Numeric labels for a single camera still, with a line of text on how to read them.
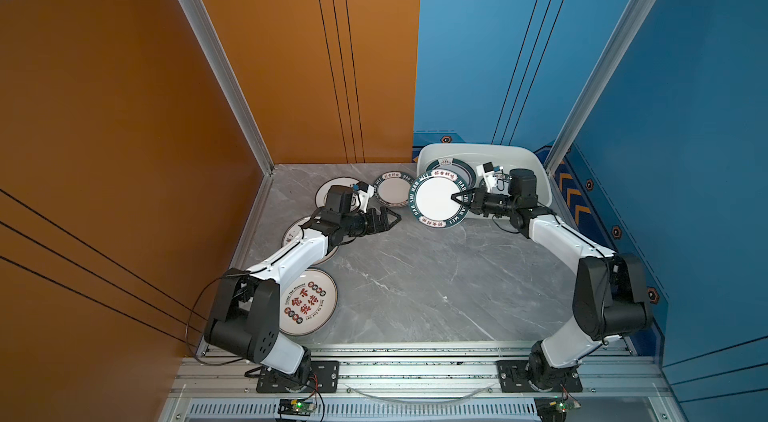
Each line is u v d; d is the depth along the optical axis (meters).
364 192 0.79
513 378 0.72
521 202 0.71
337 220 0.68
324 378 0.74
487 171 0.81
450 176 0.85
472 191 0.79
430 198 0.85
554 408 0.71
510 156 1.15
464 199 0.83
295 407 0.71
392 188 1.14
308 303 0.85
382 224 0.75
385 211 0.77
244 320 0.44
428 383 0.73
